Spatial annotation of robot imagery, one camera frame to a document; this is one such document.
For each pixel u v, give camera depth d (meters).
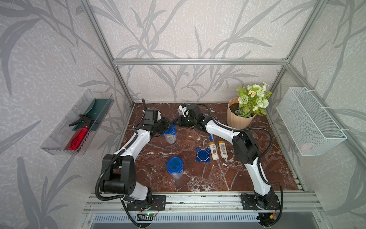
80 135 0.60
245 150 0.56
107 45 0.85
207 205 0.74
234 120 0.94
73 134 0.60
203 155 0.91
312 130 0.61
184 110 0.84
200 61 0.97
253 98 0.86
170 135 0.88
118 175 0.43
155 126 0.68
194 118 0.75
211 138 0.98
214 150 0.91
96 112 0.72
